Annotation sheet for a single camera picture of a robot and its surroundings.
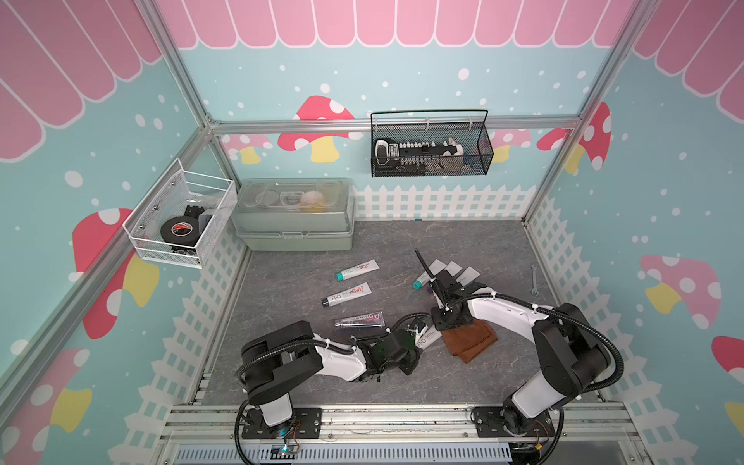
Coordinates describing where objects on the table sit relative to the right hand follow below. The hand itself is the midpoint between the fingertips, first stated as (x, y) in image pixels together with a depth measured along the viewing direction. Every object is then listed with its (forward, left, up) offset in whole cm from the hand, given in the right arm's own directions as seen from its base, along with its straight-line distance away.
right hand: (441, 322), depth 91 cm
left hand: (-9, +9, -1) cm, 13 cm away
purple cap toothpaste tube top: (-5, +5, +1) cm, 7 cm away
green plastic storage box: (+37, +50, +13) cm, 64 cm away
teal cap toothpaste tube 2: (+22, -1, -1) cm, 22 cm away
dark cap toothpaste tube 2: (+18, -12, -1) cm, 21 cm away
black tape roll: (+9, +68, +34) cm, 77 cm away
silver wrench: (+12, -34, -2) cm, 36 cm away
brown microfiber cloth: (-7, -7, +1) cm, 10 cm away
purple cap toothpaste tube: (+22, -8, -1) cm, 23 cm away
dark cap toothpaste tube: (+10, +30, +1) cm, 32 cm away
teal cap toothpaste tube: (+20, +27, +1) cm, 34 cm away
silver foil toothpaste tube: (+1, +21, 0) cm, 21 cm away
